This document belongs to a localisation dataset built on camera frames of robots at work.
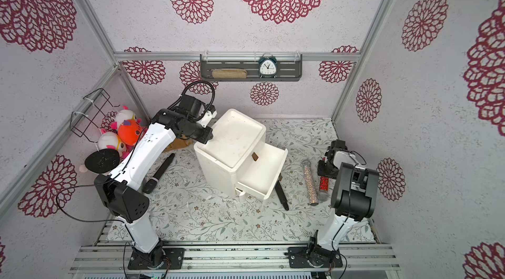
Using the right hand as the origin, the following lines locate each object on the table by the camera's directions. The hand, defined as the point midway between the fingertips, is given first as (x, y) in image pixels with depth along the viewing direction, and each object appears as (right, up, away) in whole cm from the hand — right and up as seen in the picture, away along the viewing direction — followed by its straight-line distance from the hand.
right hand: (326, 170), depth 96 cm
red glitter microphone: (-2, -6, -3) cm, 7 cm away
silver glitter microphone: (-9, -6, -5) cm, 12 cm away
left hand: (-55, +16, -14) cm, 59 cm away
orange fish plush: (-92, +18, -6) cm, 94 cm away
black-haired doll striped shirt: (-94, +7, -20) cm, 97 cm away
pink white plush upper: (-98, +27, -1) cm, 102 cm away
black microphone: (-23, -10, -6) cm, 26 cm away
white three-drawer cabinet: (-42, +7, -21) cm, 48 cm away
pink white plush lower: (-98, +15, -10) cm, 100 cm away
